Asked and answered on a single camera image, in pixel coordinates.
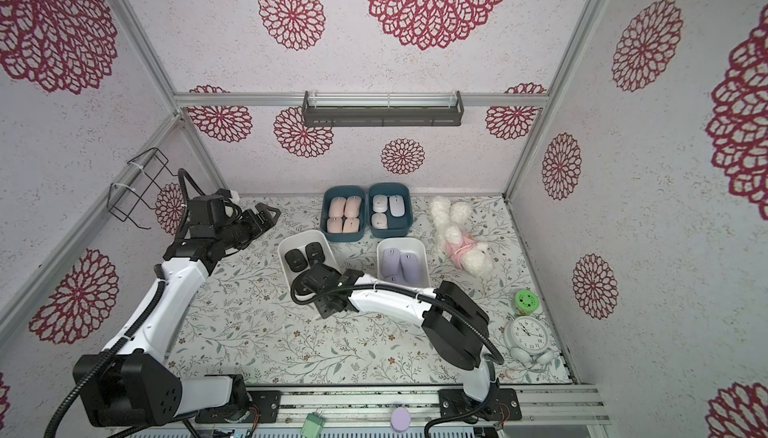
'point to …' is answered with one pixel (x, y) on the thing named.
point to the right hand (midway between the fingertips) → (325, 297)
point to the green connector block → (313, 425)
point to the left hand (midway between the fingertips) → (271, 220)
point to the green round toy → (527, 302)
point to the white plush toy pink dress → (463, 249)
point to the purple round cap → (400, 419)
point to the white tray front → (299, 241)
